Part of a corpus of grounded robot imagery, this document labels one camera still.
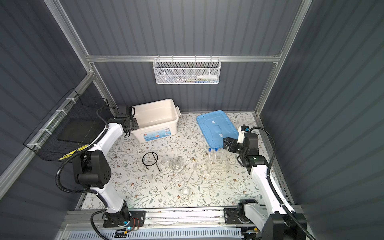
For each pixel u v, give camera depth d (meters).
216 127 1.12
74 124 0.74
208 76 0.91
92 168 0.48
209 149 0.81
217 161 0.93
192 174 0.89
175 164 0.90
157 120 1.16
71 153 0.66
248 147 0.61
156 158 0.85
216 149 0.81
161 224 0.72
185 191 0.82
